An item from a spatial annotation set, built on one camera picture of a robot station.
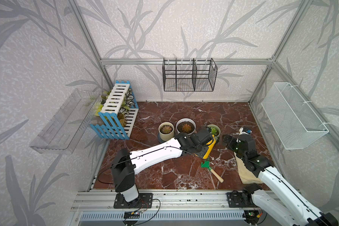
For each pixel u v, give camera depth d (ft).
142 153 1.49
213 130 3.00
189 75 3.44
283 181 1.58
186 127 2.99
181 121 3.15
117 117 2.58
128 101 2.86
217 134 2.98
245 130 2.30
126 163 1.39
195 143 1.85
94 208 2.42
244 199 2.17
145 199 2.43
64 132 2.23
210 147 2.57
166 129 3.07
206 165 2.84
